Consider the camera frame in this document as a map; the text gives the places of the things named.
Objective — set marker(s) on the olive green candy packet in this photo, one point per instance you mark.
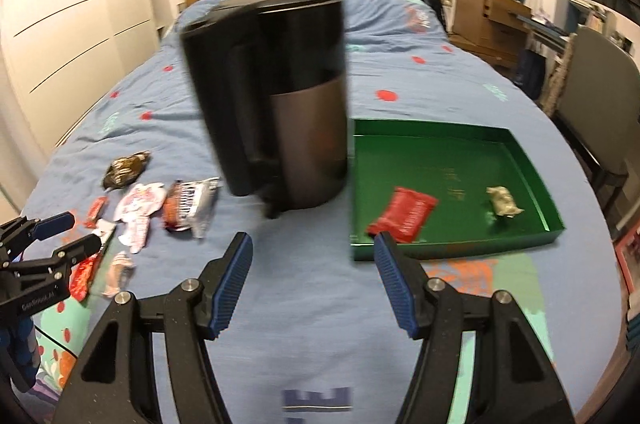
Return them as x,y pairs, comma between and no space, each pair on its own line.
502,202

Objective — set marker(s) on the black grey electric kettle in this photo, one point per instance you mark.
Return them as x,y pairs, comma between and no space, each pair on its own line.
270,78

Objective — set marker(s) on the wooden desk cabinet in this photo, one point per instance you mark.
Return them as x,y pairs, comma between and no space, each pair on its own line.
491,29

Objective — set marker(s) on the grey chair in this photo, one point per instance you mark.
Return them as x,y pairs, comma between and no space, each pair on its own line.
599,107

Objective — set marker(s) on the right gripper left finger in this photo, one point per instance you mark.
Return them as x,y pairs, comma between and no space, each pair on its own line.
113,379

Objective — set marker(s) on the dark brown snack packet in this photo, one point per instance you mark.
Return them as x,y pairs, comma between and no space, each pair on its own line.
126,170

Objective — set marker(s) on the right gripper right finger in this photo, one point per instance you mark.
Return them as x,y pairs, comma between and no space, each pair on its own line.
513,378

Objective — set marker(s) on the white wardrobe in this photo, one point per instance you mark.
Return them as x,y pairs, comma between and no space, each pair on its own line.
63,55

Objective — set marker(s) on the pink striped candy packet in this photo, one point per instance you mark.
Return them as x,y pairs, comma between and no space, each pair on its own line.
119,270

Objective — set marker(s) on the long red white packet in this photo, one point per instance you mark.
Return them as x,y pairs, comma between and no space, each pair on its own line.
84,273

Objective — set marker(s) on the green cardboard tray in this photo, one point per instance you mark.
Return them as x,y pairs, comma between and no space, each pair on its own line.
455,163

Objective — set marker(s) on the small orange-red candy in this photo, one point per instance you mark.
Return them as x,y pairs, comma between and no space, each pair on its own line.
94,212

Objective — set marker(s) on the red snack packet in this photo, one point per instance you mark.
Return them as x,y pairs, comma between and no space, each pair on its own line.
404,216

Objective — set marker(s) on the pink cartoon snack packet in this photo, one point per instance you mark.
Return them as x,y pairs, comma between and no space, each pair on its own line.
135,210

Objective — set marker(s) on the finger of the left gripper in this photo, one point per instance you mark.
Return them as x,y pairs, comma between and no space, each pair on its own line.
44,269
17,234

